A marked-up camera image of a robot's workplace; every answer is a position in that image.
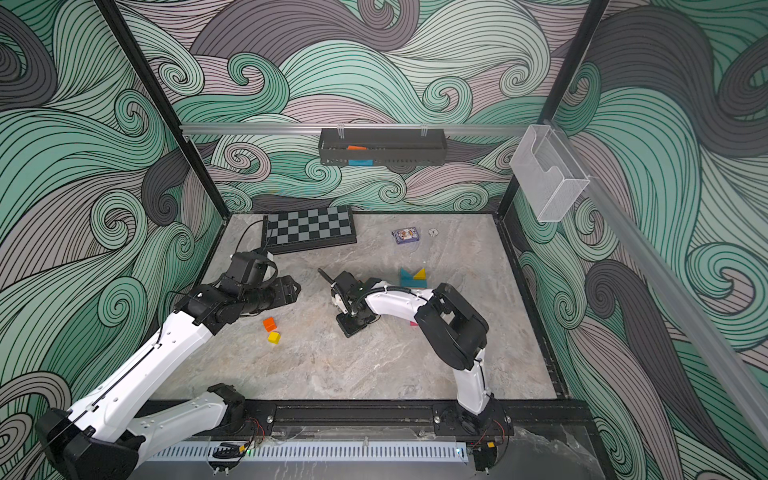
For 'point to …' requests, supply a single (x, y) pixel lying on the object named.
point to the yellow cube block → (274, 337)
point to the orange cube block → (269, 324)
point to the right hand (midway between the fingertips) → (352, 327)
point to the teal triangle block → (405, 276)
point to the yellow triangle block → (421, 275)
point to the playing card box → (405, 235)
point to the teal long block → (414, 283)
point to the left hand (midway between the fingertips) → (290, 287)
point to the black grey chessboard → (308, 229)
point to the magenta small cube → (413, 323)
